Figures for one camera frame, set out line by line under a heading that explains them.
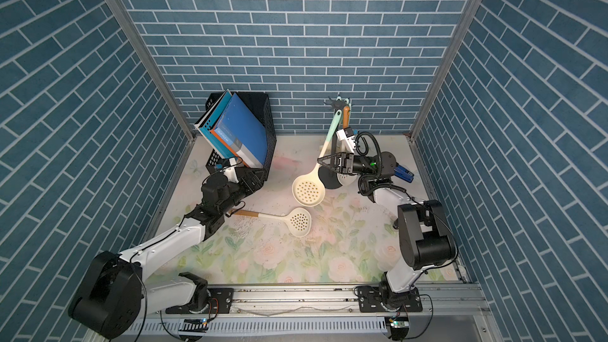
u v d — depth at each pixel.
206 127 0.84
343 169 0.69
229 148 0.90
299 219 0.89
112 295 0.40
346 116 0.74
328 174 0.74
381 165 0.61
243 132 1.05
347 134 0.71
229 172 0.75
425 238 0.47
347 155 0.69
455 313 0.73
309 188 0.71
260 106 1.05
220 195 0.64
